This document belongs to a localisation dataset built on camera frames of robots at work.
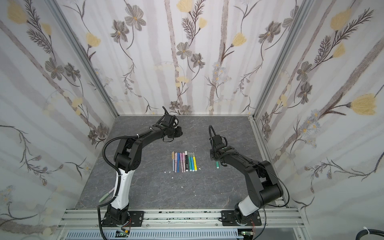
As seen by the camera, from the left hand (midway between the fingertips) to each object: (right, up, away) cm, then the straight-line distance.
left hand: (181, 128), depth 103 cm
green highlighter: (+24, -23, -10) cm, 35 cm away
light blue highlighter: (+8, -21, -10) cm, 25 cm away
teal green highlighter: (+7, -24, -12) cm, 28 cm away
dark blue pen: (-1, -21, -8) cm, 23 cm away
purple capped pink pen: (+1, -20, -8) cm, 21 cm away
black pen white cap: (+4, -21, -8) cm, 23 cm away
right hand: (+22, -13, -10) cm, 28 cm away
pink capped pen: (+2, -19, -8) cm, 20 cm away
